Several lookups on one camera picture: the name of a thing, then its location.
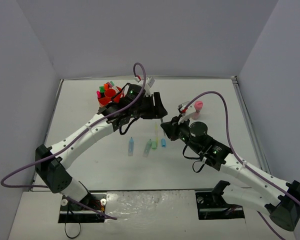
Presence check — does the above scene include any yellow thin pen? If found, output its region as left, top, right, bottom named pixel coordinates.
left=154, top=122, right=159, bottom=146

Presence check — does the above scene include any pink-capped clear bottle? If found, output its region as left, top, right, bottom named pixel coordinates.
left=192, top=100, right=204, bottom=120

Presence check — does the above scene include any light blue highlighter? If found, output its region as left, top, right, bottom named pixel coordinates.
left=128, top=137, right=134, bottom=157

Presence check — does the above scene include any orange-capped black highlighter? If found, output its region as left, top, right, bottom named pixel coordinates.
left=103, top=83, right=109, bottom=91

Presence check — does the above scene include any green-capped black highlighter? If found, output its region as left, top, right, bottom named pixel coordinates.
left=99, top=86, right=105, bottom=93

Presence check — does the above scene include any pink-capped black highlighter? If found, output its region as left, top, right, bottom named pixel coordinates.
left=96, top=90, right=102, bottom=99

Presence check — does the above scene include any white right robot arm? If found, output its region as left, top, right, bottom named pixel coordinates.
left=160, top=117, right=300, bottom=232

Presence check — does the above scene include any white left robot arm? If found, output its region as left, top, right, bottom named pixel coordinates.
left=35, top=84, right=168, bottom=209

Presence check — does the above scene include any light blue cap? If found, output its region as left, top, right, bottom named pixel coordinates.
left=160, top=138, right=167, bottom=148

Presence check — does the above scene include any light green highlighter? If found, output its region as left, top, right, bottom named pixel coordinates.
left=142, top=139, right=152, bottom=158

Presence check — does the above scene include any orange round desk organizer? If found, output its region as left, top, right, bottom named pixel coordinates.
left=97, top=86, right=124, bottom=107

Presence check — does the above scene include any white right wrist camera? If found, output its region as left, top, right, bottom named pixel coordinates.
left=178, top=101, right=196, bottom=125

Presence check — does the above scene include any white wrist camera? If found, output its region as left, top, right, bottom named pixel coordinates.
left=134, top=76, right=155, bottom=97
left=178, top=101, right=196, bottom=125

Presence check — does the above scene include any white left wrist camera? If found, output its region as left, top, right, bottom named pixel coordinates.
left=134, top=76, right=155, bottom=97

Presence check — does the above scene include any aluminium table edge rail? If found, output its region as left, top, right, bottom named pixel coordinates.
left=230, top=75, right=271, bottom=174

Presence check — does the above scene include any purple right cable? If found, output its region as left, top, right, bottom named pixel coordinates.
left=186, top=91, right=300, bottom=240

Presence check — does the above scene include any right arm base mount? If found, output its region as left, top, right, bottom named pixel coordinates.
left=195, top=180, right=245, bottom=221

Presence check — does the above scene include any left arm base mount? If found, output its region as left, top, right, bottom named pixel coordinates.
left=57, top=191, right=108, bottom=239

